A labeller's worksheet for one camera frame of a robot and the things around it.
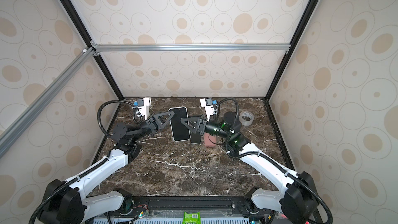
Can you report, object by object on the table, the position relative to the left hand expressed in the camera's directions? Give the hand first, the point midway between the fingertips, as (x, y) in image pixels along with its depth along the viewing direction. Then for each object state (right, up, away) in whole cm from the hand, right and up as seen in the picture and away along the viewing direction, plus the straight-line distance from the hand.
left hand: (177, 118), depth 59 cm
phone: (+13, -17, +38) cm, 43 cm away
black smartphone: (+1, -6, +4) cm, 7 cm away
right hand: (+4, -1, +4) cm, 6 cm away
